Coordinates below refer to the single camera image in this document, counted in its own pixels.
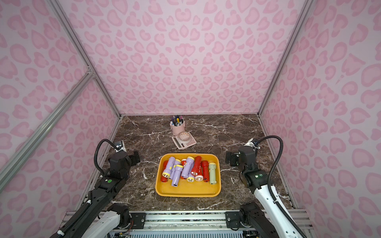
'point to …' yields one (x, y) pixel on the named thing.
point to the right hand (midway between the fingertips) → (235, 151)
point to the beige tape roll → (184, 136)
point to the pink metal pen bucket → (176, 130)
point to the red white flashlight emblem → (200, 177)
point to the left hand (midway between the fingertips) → (128, 150)
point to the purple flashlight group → (191, 177)
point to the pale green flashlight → (212, 167)
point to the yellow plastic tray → (184, 188)
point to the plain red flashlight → (205, 169)
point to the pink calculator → (181, 145)
